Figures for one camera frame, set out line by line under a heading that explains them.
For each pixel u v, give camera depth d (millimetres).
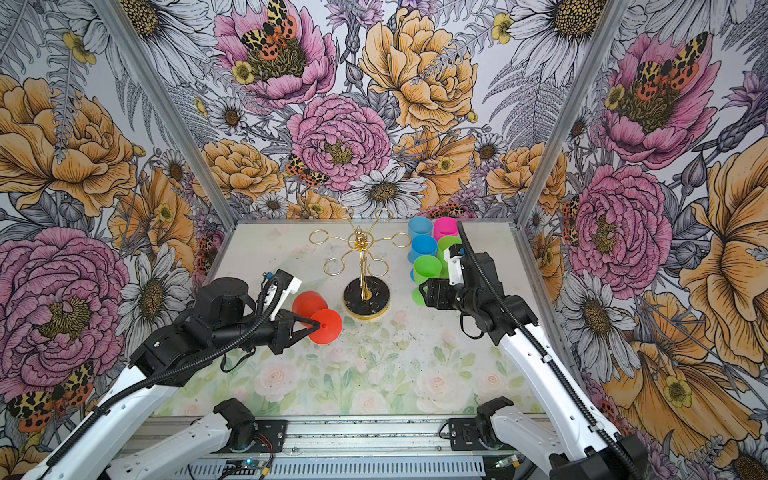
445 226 1054
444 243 943
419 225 1004
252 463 713
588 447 381
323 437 761
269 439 731
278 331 534
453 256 666
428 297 675
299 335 608
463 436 739
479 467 713
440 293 650
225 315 493
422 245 938
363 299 967
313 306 724
